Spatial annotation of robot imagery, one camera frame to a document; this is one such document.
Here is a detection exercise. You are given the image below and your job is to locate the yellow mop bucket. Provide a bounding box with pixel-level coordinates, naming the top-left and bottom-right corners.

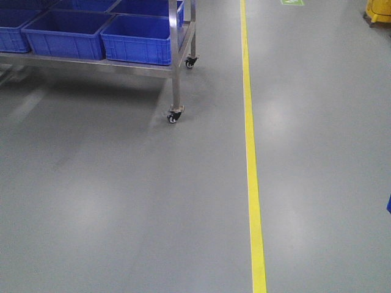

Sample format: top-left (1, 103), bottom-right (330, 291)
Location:
top-left (362, 0), bottom-right (391, 27)

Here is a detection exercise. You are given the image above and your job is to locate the row of blue bins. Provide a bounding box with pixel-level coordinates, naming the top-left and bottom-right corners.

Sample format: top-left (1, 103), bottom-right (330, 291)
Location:
top-left (0, 0), bottom-right (186, 67)

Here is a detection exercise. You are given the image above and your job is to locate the steel rack on castors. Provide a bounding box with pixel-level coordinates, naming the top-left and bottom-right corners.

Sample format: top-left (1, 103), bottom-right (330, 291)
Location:
top-left (0, 0), bottom-right (201, 125)

